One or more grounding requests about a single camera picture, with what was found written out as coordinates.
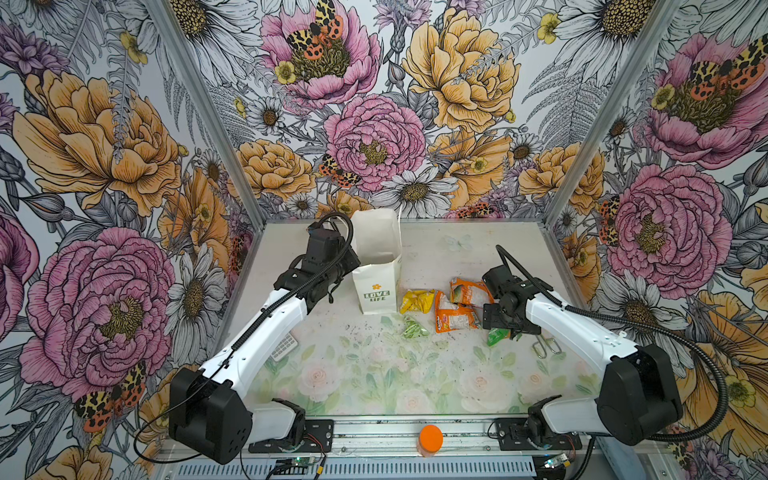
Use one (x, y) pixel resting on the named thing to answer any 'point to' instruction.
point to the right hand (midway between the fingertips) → (510, 333)
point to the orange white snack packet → (451, 316)
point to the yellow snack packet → (421, 300)
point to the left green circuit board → (303, 461)
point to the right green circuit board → (554, 461)
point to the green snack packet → (495, 335)
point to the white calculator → (288, 344)
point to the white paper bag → (378, 242)
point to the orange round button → (430, 438)
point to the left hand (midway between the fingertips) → (354, 262)
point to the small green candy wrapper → (413, 329)
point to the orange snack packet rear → (470, 292)
